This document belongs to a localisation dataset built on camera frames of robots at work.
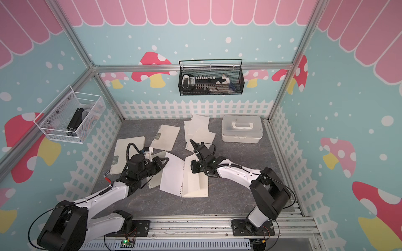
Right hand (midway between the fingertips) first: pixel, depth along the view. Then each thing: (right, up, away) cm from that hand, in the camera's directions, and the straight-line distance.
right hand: (189, 167), depth 84 cm
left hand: (-11, +2, 0) cm, 11 cm away
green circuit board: (-28, -34, -11) cm, 46 cm away
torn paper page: (+4, +25, +33) cm, 41 cm away
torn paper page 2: (+4, +17, +29) cm, 34 cm away
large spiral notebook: (-46, +2, +15) cm, 48 cm away
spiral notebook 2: (-7, -7, +5) cm, 11 cm away
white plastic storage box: (+32, +21, +13) cm, 40 cm away
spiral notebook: (-17, -6, -7) cm, 19 cm away
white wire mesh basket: (-53, +26, -12) cm, 60 cm away
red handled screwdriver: (-48, -9, +7) cm, 50 cm away
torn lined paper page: (-3, +20, +29) cm, 35 cm away
